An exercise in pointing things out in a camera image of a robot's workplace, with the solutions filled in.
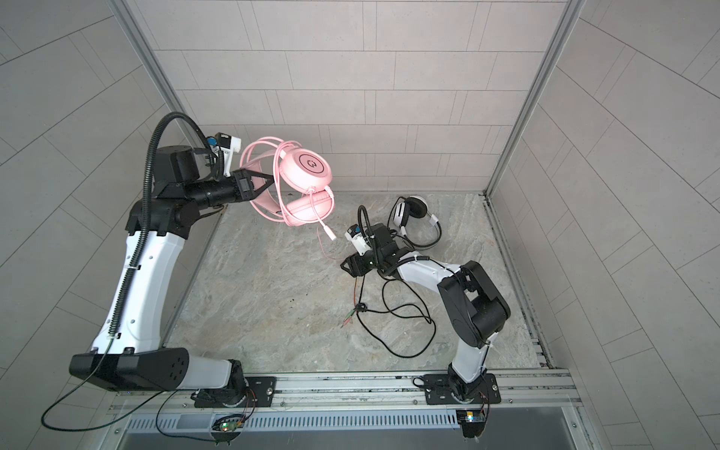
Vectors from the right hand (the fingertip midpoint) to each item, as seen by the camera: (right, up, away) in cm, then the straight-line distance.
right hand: (349, 261), depth 89 cm
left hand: (-14, +24, -27) cm, 38 cm away
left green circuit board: (-25, -34, -25) cm, 49 cm away
